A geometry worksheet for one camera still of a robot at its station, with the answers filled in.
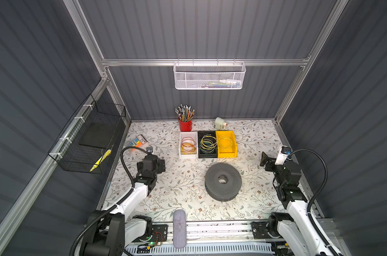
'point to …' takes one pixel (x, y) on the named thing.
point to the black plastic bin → (202, 155)
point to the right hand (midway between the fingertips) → (275, 155)
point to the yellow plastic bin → (232, 152)
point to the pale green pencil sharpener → (220, 124)
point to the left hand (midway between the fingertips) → (151, 162)
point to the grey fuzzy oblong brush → (179, 229)
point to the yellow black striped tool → (104, 157)
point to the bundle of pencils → (185, 113)
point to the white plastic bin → (193, 134)
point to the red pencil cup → (185, 126)
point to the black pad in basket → (99, 135)
